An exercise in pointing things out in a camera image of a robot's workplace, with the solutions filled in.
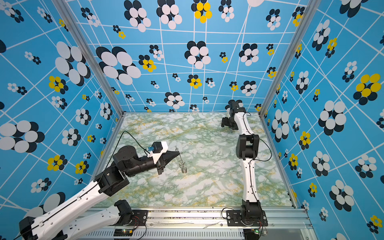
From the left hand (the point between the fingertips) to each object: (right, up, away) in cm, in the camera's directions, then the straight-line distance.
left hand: (178, 152), depth 60 cm
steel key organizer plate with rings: (+1, -5, +1) cm, 5 cm away
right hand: (+32, +11, +51) cm, 61 cm away
